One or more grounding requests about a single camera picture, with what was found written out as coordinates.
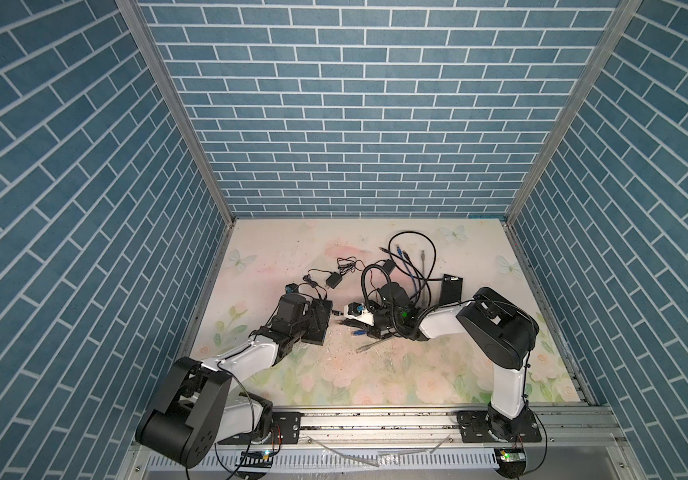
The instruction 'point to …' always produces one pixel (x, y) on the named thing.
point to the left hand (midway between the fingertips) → (316, 313)
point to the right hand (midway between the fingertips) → (347, 315)
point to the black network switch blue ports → (320, 311)
